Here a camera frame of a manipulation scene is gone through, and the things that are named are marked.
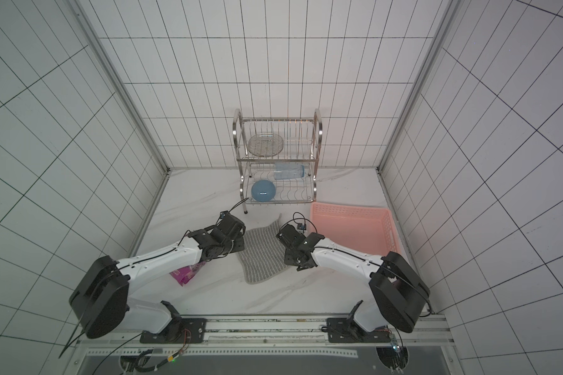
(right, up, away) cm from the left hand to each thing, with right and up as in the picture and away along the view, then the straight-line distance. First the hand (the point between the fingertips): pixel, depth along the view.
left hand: (235, 245), depth 87 cm
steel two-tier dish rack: (+16, +33, -1) cm, 37 cm away
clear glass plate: (+11, +40, +6) cm, 41 cm away
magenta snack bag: (-17, -9, -5) cm, 20 cm away
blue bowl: (+9, +21, +16) cm, 28 cm away
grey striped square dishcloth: (+10, -4, +3) cm, 12 cm away
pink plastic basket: (+55, +5, +8) cm, 55 cm away
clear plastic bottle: (+21, +30, +26) cm, 45 cm away
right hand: (+19, -5, -1) cm, 20 cm away
